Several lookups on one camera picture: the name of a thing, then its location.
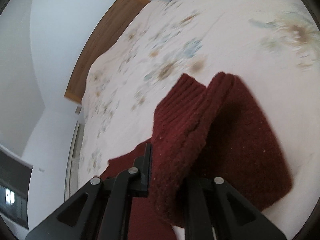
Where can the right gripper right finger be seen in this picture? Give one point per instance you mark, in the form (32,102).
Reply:
(217,211)

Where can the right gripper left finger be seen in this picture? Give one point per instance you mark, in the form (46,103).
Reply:
(101,208)

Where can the dark red knit sweater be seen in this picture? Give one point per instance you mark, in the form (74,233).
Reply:
(199,131)

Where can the white radiator cover cabinet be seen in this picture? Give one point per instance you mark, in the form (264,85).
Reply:
(72,171)

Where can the wooden headboard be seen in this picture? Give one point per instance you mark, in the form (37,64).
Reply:
(104,36)

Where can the window with dark frame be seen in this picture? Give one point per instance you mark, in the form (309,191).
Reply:
(15,179)

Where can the beige left wall socket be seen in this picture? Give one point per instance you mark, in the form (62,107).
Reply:
(78,110)

